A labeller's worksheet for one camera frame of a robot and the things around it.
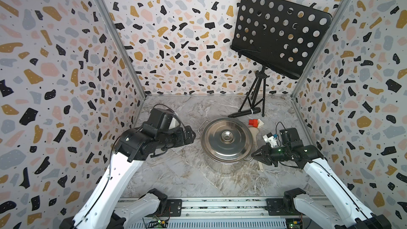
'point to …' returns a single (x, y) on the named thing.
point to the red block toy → (254, 122)
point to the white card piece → (260, 123)
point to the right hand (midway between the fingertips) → (253, 156)
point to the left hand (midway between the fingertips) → (189, 137)
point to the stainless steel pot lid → (227, 140)
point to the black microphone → (253, 111)
